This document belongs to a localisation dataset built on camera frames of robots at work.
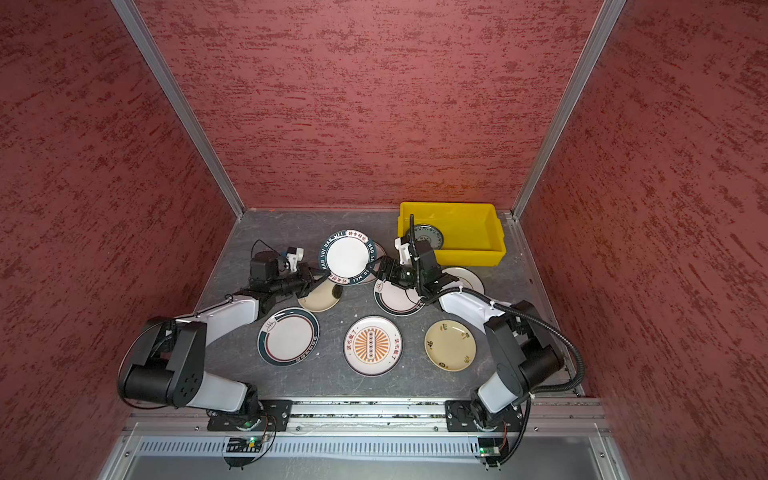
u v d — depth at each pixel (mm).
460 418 738
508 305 499
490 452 700
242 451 725
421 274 684
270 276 724
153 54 776
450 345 852
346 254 897
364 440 712
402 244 819
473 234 1124
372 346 852
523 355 450
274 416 744
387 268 771
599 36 743
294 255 847
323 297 942
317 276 838
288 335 880
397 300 955
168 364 440
